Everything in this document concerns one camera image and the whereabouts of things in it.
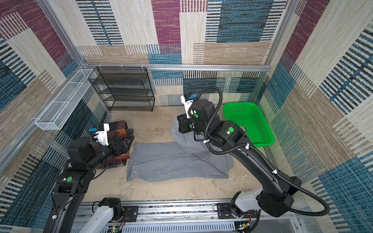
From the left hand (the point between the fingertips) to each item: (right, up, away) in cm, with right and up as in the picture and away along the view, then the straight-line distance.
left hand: (127, 136), depth 66 cm
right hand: (+23, +7, -3) cm, 25 cm away
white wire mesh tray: (-36, +8, +4) cm, 37 cm away
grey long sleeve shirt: (+27, -16, +24) cm, 39 cm away
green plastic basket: (+72, +11, +46) cm, 86 cm away
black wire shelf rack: (-21, +31, +45) cm, 58 cm away
